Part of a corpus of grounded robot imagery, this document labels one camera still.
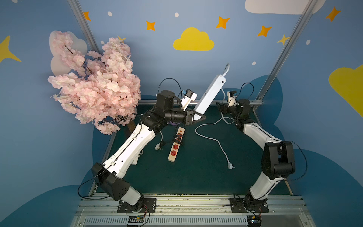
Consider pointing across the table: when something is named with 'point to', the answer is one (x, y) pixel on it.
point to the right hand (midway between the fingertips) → (224, 99)
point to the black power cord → (177, 138)
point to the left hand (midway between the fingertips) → (203, 114)
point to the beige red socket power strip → (176, 145)
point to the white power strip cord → (158, 146)
